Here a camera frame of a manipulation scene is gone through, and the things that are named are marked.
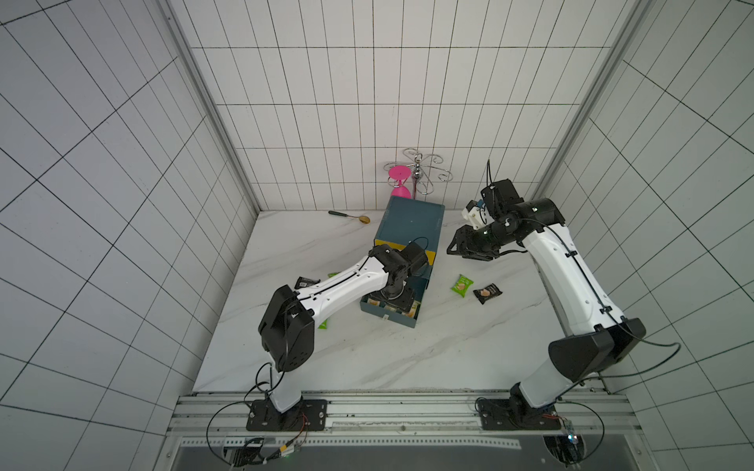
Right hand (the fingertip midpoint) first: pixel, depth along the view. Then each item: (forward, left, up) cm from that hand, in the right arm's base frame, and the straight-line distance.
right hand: (444, 251), depth 74 cm
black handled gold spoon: (+35, +27, -26) cm, 51 cm away
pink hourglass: (+29, +12, +2) cm, 32 cm away
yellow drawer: (+3, +3, -6) cm, 7 cm away
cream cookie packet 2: (-11, +7, -11) cm, 17 cm away
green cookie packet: (+6, -10, -26) cm, 29 cm away
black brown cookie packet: (+3, -19, -26) cm, 32 cm away
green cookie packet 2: (-11, +34, -25) cm, 44 cm away
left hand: (-9, +14, -15) cm, 23 cm away
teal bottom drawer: (+3, +4, -20) cm, 21 cm away
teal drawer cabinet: (+15, +10, -5) cm, 18 cm away
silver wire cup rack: (+31, +6, -1) cm, 32 cm away
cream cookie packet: (-4, +19, -23) cm, 30 cm away
